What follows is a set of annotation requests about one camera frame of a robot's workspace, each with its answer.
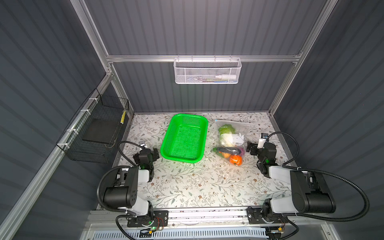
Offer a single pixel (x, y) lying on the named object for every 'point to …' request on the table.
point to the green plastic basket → (185, 140)
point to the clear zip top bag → (232, 136)
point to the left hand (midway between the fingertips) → (145, 150)
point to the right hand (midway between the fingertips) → (259, 142)
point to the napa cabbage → (226, 131)
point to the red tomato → (236, 160)
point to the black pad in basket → (101, 130)
